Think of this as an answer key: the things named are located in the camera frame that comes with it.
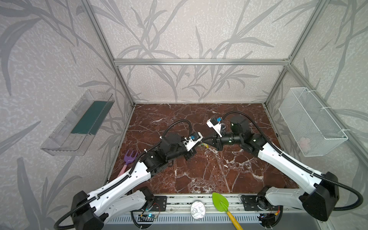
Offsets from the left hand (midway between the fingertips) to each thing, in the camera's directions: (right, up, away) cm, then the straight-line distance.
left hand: (201, 139), depth 70 cm
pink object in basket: (+53, -2, +3) cm, 53 cm away
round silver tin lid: (-2, -33, -2) cm, 33 cm away
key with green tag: (+2, -2, -2) cm, 3 cm away
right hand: (+1, +2, 0) cm, 2 cm away
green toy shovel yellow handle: (+11, -34, +2) cm, 36 cm away
